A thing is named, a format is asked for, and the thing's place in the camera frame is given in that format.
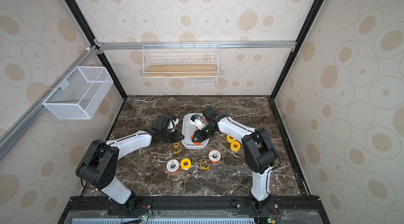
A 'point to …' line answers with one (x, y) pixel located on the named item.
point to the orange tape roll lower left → (173, 166)
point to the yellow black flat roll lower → (177, 148)
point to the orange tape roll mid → (197, 143)
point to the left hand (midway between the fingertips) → (186, 136)
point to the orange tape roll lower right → (214, 156)
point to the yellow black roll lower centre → (204, 164)
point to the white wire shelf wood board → (199, 62)
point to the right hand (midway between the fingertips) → (193, 142)
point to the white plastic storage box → (188, 128)
